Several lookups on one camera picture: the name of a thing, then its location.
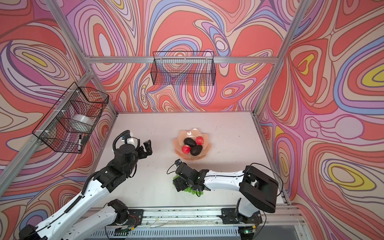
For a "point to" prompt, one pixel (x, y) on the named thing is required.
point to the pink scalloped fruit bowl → (178, 143)
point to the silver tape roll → (83, 118)
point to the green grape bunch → (188, 189)
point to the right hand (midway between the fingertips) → (182, 182)
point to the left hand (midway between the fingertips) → (145, 141)
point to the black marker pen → (79, 146)
